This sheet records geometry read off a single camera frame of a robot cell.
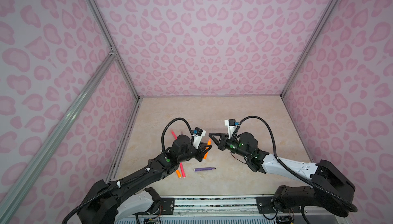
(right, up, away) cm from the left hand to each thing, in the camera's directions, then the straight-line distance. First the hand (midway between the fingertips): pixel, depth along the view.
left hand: (211, 143), depth 75 cm
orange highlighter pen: (-3, -5, -3) cm, 7 cm away
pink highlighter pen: (-15, -17, +9) cm, 24 cm away
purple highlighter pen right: (-6, -16, +9) cm, 19 cm away
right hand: (-1, +4, -2) cm, 5 cm away
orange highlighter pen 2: (-17, -18, +8) cm, 26 cm away
